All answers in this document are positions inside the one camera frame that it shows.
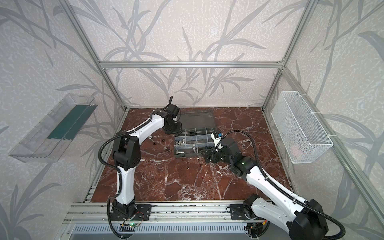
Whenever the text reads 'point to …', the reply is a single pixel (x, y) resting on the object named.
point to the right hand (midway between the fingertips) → (209, 144)
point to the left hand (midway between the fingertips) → (181, 126)
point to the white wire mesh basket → (303, 137)
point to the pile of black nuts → (165, 148)
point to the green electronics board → (128, 227)
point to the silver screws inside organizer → (181, 142)
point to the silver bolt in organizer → (177, 152)
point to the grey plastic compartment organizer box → (197, 127)
